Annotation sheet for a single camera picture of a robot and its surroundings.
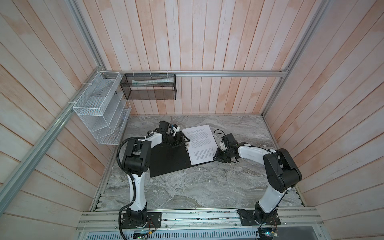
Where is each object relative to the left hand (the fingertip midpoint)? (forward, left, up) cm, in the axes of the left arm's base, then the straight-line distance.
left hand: (185, 143), depth 98 cm
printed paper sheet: (+3, -12, -5) cm, 14 cm away
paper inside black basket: (+24, +30, +30) cm, 49 cm away
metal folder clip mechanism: (+1, -1, -3) cm, 4 cm away
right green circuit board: (-49, -42, -4) cm, 64 cm away
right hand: (-8, -19, -4) cm, 21 cm away
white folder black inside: (-10, +12, -1) cm, 16 cm away
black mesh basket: (+23, +22, +29) cm, 43 cm away
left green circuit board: (-49, +21, -6) cm, 54 cm away
